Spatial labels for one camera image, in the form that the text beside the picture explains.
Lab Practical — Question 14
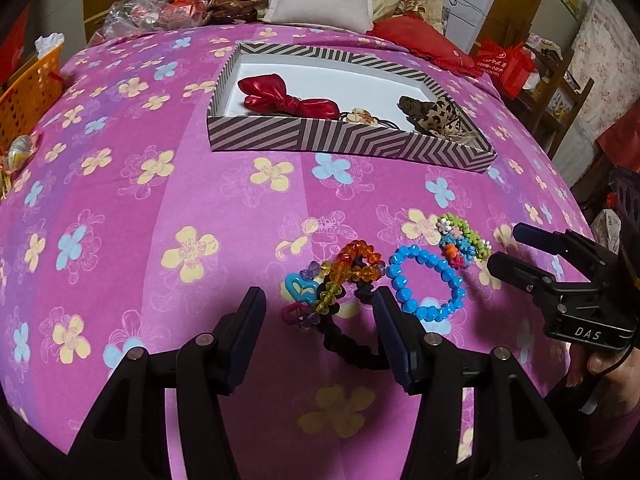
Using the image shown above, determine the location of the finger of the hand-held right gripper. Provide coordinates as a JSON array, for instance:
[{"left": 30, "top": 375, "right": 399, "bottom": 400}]
[
  {"left": 512, "top": 222, "right": 608, "bottom": 273},
  {"left": 487, "top": 252, "right": 568, "bottom": 313}
]

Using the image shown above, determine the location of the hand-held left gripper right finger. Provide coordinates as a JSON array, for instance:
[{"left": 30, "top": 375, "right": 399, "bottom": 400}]
[{"left": 372, "top": 287, "right": 583, "bottom": 480}]

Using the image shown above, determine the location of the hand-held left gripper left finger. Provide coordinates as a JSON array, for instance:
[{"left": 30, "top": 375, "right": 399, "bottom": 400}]
[{"left": 65, "top": 286, "right": 267, "bottom": 480}]

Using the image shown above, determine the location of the black scrunchie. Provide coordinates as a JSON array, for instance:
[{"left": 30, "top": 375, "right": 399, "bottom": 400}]
[{"left": 320, "top": 255, "right": 396, "bottom": 371}]

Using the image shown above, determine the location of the multicolour small bead bracelet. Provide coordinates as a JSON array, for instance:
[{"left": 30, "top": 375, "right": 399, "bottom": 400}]
[{"left": 436, "top": 212, "right": 493, "bottom": 270}]

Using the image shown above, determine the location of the blue bead bracelet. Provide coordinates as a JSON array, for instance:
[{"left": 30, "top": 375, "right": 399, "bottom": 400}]
[{"left": 386, "top": 244, "right": 466, "bottom": 322}]

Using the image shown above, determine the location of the plastic heart charm bracelet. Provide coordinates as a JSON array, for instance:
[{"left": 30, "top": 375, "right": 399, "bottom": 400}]
[{"left": 281, "top": 261, "right": 333, "bottom": 331}]

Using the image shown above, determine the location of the rainbow crystal bead bracelet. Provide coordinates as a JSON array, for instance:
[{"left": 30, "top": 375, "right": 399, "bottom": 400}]
[{"left": 312, "top": 240, "right": 386, "bottom": 318}]

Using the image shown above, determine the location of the leopard print hair bow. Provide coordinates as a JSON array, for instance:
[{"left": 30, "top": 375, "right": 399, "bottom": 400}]
[{"left": 397, "top": 94, "right": 476, "bottom": 143}]

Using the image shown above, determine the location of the striped cardboard box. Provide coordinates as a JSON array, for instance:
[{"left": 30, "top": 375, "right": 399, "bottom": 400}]
[{"left": 206, "top": 42, "right": 498, "bottom": 175}]

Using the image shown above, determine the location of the heart charm hair tie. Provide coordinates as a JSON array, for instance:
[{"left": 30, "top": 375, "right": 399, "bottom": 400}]
[{"left": 340, "top": 106, "right": 401, "bottom": 128}]

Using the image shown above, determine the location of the red satin hair bow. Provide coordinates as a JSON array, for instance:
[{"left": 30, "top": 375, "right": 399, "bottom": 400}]
[{"left": 237, "top": 74, "right": 341, "bottom": 120}]

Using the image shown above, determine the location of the person's right forearm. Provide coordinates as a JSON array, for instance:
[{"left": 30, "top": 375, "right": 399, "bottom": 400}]
[{"left": 545, "top": 390, "right": 640, "bottom": 480}]

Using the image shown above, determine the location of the person's right hand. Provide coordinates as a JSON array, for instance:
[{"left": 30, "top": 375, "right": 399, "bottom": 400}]
[{"left": 565, "top": 345, "right": 640, "bottom": 411}]

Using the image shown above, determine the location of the red cloth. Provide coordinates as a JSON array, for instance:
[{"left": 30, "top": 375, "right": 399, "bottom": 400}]
[{"left": 597, "top": 110, "right": 640, "bottom": 171}]

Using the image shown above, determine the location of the pink floral bedsheet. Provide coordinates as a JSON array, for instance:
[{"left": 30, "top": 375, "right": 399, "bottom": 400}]
[{"left": 0, "top": 20, "right": 601, "bottom": 480}]

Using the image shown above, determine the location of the wooden shelf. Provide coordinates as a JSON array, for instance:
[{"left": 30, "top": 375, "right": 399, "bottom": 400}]
[{"left": 520, "top": 45, "right": 596, "bottom": 161}]

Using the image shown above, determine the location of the red plastic bag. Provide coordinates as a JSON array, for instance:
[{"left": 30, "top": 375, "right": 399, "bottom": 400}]
[{"left": 472, "top": 37, "right": 538, "bottom": 98}]

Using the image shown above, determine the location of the floral curtain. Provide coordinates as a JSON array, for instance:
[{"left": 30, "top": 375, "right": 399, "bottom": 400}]
[{"left": 570, "top": 0, "right": 640, "bottom": 141}]

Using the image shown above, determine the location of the red cushion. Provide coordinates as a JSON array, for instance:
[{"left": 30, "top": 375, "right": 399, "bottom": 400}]
[{"left": 367, "top": 12, "right": 476, "bottom": 78}]

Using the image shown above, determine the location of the colourful snack packet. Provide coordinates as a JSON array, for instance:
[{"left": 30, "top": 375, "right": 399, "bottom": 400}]
[{"left": 0, "top": 134, "right": 46, "bottom": 201}]

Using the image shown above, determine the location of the orange plastic basket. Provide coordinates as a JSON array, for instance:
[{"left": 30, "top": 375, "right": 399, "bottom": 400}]
[{"left": 0, "top": 40, "right": 66, "bottom": 148}]

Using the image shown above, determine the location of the pile of clear plastic bags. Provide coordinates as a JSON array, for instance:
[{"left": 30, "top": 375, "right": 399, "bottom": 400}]
[{"left": 87, "top": 0, "right": 211, "bottom": 46}]

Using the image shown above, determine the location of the white cloth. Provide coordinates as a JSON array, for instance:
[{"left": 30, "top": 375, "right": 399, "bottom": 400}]
[{"left": 34, "top": 32, "right": 66, "bottom": 56}]

